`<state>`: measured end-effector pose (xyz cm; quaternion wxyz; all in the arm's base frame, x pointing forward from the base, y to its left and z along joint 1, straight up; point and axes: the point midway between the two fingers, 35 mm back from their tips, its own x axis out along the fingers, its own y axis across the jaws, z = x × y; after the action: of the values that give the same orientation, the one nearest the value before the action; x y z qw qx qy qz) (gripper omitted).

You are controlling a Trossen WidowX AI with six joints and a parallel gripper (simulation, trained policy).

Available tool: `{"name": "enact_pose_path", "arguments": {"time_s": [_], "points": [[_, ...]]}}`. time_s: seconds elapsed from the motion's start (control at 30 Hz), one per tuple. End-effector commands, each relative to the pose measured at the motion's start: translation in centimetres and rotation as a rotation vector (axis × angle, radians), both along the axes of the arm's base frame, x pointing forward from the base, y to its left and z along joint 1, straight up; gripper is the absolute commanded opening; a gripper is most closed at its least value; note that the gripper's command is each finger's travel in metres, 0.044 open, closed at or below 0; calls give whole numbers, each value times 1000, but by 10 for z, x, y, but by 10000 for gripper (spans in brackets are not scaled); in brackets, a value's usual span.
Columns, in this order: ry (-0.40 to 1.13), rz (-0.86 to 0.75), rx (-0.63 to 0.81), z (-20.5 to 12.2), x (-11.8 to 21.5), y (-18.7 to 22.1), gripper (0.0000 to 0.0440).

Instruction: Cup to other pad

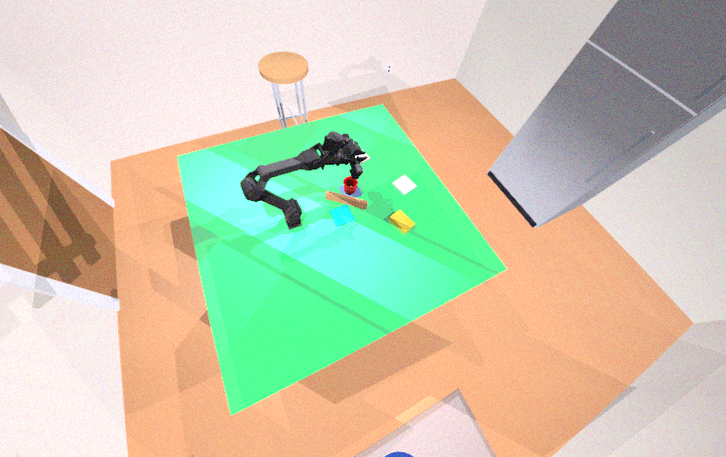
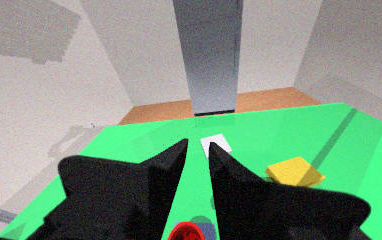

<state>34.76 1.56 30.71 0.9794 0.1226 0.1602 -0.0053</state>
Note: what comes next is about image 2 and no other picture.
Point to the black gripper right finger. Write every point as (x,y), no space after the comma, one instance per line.
(245,203)

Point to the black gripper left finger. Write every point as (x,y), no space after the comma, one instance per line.
(151,185)

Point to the yellow box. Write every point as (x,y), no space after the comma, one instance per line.
(296,172)

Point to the white flat slab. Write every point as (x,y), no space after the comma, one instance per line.
(218,139)

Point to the red cup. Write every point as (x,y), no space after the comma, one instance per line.
(186,231)

